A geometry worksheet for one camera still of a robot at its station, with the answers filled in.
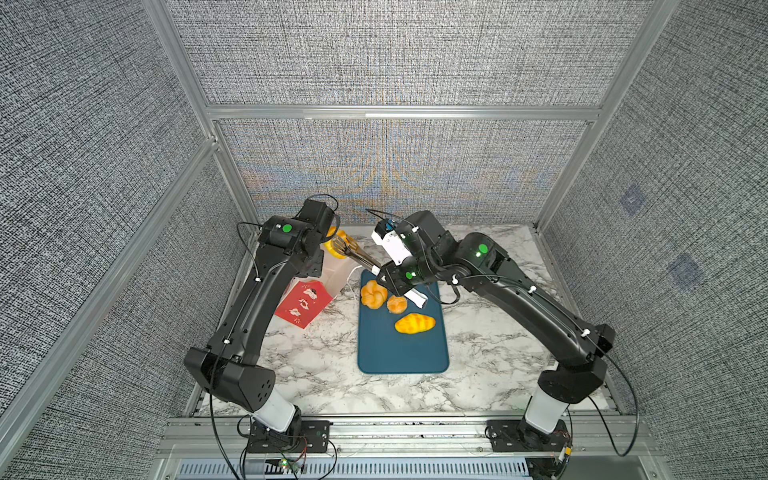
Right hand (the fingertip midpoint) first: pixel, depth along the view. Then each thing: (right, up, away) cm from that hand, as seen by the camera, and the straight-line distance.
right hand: (382, 269), depth 65 cm
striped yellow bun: (-11, +5, +7) cm, 14 cm away
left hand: (-19, +1, +9) cm, 21 cm away
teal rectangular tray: (+1, -26, +26) cm, 36 cm away
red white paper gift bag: (-20, -8, +14) cm, 26 cm away
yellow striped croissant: (+10, -18, +25) cm, 32 cm away
